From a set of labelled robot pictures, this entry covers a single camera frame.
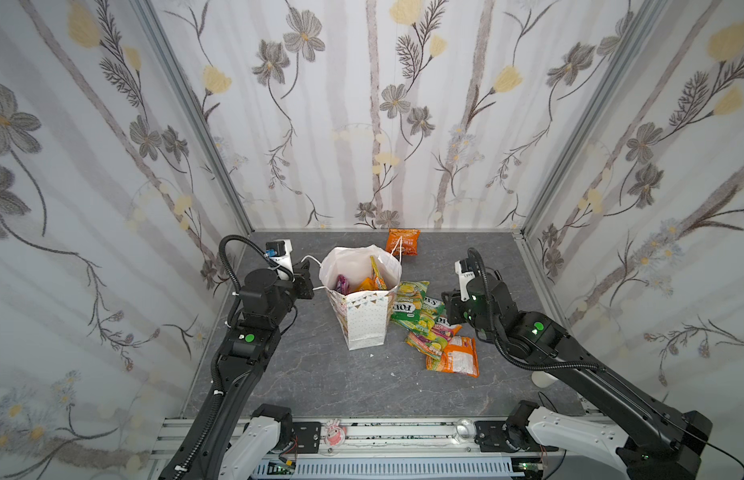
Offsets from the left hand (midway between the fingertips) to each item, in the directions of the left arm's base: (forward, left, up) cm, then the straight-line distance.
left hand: (304, 254), depth 71 cm
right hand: (-8, -34, -4) cm, 35 cm away
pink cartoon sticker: (-34, -7, -28) cm, 45 cm away
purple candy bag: (+3, -8, -18) cm, 20 cm away
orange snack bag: (-16, -42, -27) cm, 52 cm away
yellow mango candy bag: (+4, -16, -21) cm, 27 cm away
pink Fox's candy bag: (-13, -35, -26) cm, 45 cm away
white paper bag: (+8, -14, -23) cm, 28 cm away
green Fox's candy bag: (-1, -30, -27) cm, 40 cm away
